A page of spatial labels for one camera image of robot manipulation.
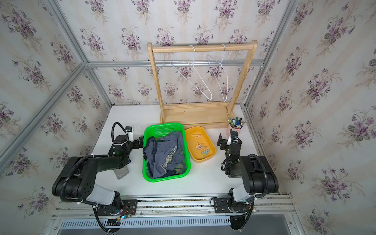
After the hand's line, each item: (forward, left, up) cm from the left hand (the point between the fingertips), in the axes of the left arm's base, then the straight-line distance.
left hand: (135, 136), depth 93 cm
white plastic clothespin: (-5, -43, -5) cm, 44 cm away
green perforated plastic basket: (+5, -13, 0) cm, 14 cm away
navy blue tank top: (-16, -20, +7) cm, 27 cm away
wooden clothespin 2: (+5, -41, -5) cm, 42 cm away
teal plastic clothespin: (-9, -46, -5) cm, 47 cm away
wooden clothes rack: (+25, -57, -6) cm, 62 cm away
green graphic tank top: (-20, -29, -3) cm, 35 cm away
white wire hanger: (+42, -41, +22) cm, 63 cm away
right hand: (-2, -61, +4) cm, 62 cm away
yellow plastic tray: (-9, -39, -6) cm, 41 cm away
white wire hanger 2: (+40, -60, +25) cm, 76 cm away
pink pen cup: (+6, -65, +4) cm, 65 cm away
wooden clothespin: (-4, -41, -5) cm, 42 cm away
